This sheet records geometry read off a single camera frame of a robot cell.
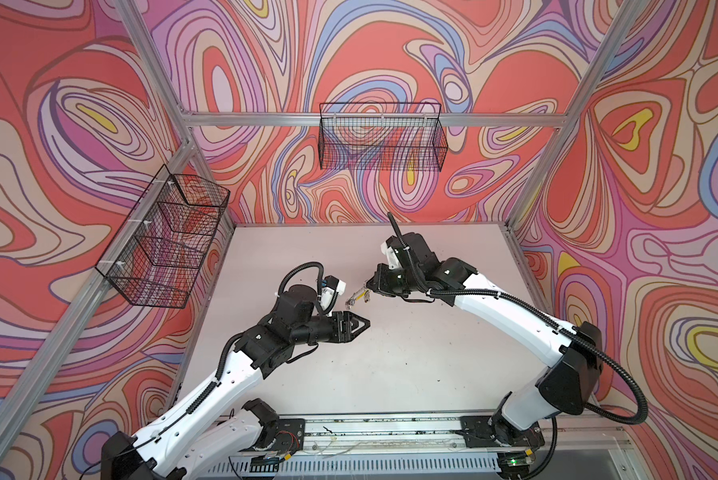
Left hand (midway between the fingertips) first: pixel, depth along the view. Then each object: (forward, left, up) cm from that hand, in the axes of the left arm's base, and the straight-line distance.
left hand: (369, 324), depth 68 cm
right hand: (+10, -1, -1) cm, 10 cm away
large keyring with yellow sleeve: (+10, +1, -2) cm, 11 cm away
